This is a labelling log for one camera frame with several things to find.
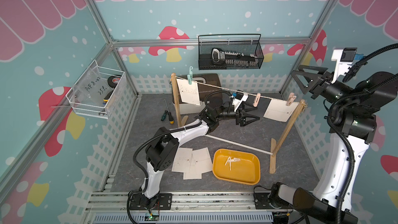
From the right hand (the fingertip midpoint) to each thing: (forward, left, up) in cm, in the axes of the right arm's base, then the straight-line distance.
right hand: (294, 72), depth 51 cm
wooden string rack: (-5, -9, -51) cm, 52 cm away
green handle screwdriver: (+22, +58, -52) cm, 81 cm away
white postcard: (-16, +38, -56) cm, 69 cm away
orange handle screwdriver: (+18, +52, -52) cm, 76 cm away
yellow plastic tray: (-13, +13, -53) cm, 56 cm away
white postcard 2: (-9, +32, -55) cm, 64 cm away
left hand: (0, +6, -23) cm, 24 cm away
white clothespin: (-8, +16, -54) cm, 57 cm away
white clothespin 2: (-9, +13, -53) cm, 55 cm away
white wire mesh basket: (0, +75, -19) cm, 78 cm away
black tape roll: (+22, +78, -20) cm, 83 cm away
